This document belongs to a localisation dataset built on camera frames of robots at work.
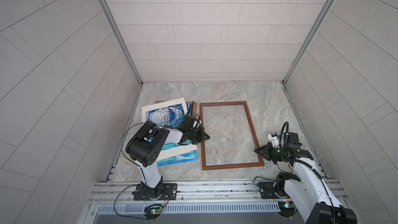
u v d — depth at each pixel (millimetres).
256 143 859
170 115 974
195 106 1020
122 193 708
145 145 475
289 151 596
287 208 678
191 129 796
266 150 702
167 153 832
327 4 775
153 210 644
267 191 710
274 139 763
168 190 719
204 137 877
